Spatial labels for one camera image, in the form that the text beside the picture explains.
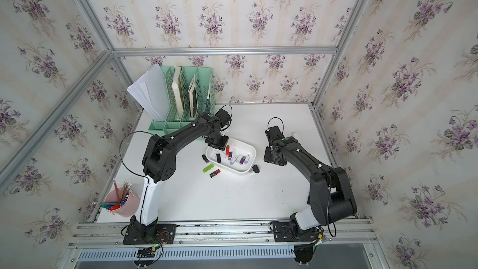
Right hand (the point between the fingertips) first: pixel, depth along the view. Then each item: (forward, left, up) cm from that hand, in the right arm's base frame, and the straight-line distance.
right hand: (273, 158), depth 89 cm
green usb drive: (-3, +33, -6) cm, 33 cm away
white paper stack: (+28, +63, +18) cm, 72 cm away
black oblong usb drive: (+3, +28, -5) cm, 28 cm away
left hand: (+6, +25, -1) cm, 25 cm away
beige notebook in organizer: (+31, +43, +11) cm, 54 cm away
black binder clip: (-4, +9, -2) cm, 10 cm away
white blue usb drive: (+3, +12, -5) cm, 14 cm away
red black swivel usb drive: (-6, +30, -5) cm, 31 cm away
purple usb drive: (+4, +22, -4) cm, 22 cm away
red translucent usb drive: (+6, +23, -3) cm, 24 cm away
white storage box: (+3, +17, -5) cm, 18 cm away
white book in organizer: (+29, +50, +20) cm, 61 cm away
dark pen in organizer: (+41, +38, -3) cm, 56 cm away
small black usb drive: (+2, +35, -5) cm, 35 cm away
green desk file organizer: (+43, +38, +13) cm, 59 cm away
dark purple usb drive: (+2, +15, -5) cm, 16 cm away
